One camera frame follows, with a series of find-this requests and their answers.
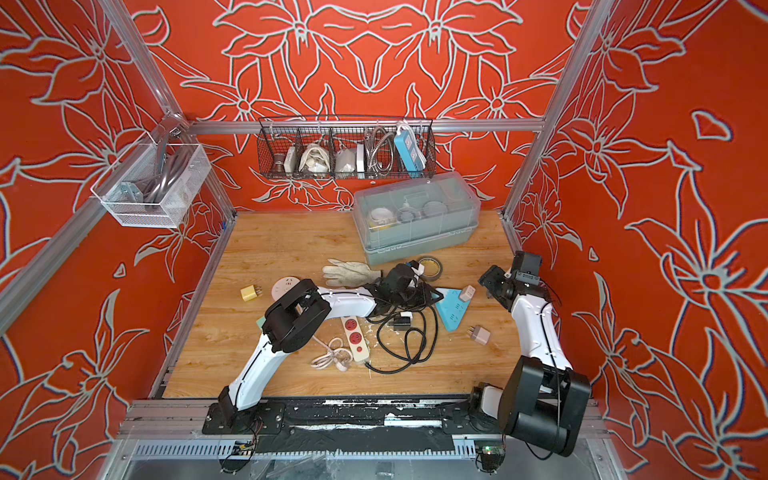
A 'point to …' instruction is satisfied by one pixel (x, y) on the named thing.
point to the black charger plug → (402, 323)
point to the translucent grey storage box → (420, 217)
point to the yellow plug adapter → (248, 293)
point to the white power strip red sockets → (355, 339)
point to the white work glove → (349, 274)
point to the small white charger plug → (406, 314)
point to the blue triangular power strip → (451, 308)
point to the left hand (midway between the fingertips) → (442, 298)
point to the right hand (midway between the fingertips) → (484, 277)
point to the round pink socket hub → (281, 285)
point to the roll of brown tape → (433, 268)
